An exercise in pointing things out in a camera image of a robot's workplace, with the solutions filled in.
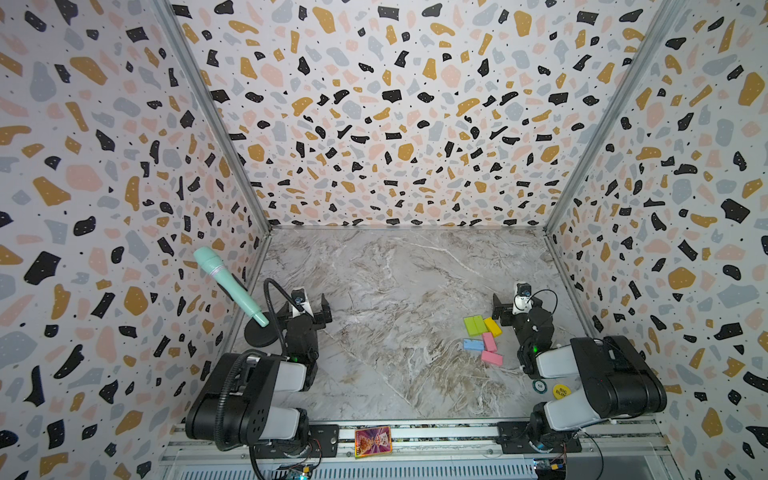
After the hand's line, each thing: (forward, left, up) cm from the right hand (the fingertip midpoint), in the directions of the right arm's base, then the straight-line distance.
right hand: (519, 294), depth 91 cm
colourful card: (-39, +42, -7) cm, 58 cm away
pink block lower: (-16, +9, -10) cm, 21 cm away
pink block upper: (-12, +9, -9) cm, 17 cm away
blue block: (-13, +14, -9) cm, 21 cm away
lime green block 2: (-6, +11, -9) cm, 16 cm away
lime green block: (-6, +14, -10) cm, 18 cm away
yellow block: (-7, +7, -8) cm, 13 cm away
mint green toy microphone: (-9, +79, +25) cm, 84 cm away
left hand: (-5, +63, +3) cm, 63 cm away
